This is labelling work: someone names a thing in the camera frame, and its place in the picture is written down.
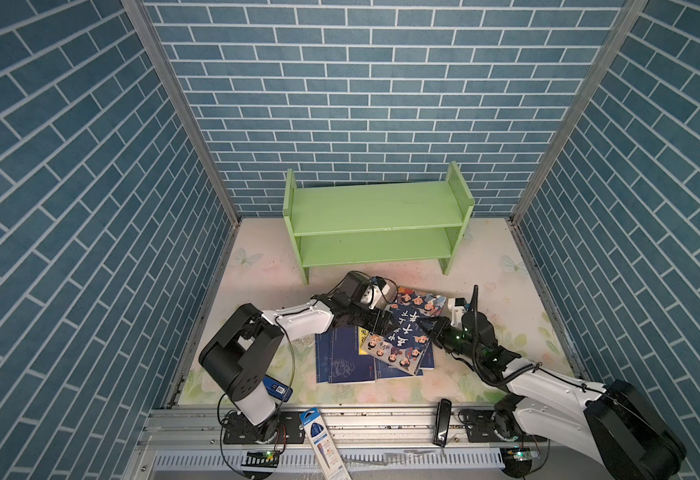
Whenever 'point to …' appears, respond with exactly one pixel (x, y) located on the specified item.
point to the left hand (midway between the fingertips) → (389, 322)
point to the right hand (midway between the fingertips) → (414, 320)
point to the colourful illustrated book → (408, 346)
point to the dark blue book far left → (323, 356)
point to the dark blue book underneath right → (385, 370)
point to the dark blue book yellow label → (346, 361)
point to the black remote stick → (441, 422)
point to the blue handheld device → (277, 389)
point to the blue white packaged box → (323, 445)
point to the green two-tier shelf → (368, 224)
